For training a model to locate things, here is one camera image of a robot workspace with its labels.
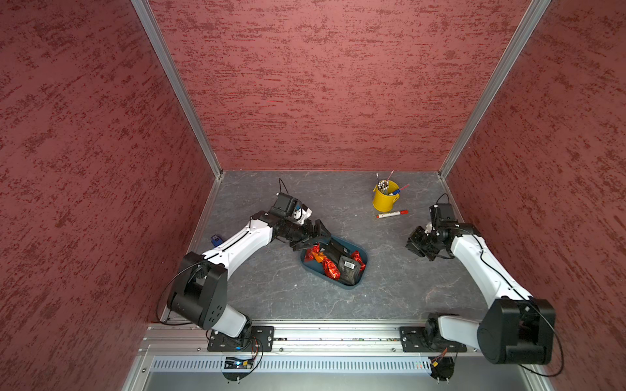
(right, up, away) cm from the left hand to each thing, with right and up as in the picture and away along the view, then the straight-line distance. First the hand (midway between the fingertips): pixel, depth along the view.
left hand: (320, 244), depth 81 cm
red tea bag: (-4, -5, +7) cm, 10 cm away
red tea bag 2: (+4, -9, +2) cm, 10 cm away
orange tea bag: (0, -6, +5) cm, 7 cm away
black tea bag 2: (+5, -3, +4) cm, 8 cm away
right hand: (+30, -2, +3) cm, 30 cm away
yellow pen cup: (+27, +16, +19) cm, 36 cm away
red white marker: (+33, +9, +23) cm, 41 cm away
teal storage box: (0, -11, +6) cm, 12 cm away
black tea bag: (+10, -10, +2) cm, 15 cm away
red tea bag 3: (+13, -6, +7) cm, 16 cm away
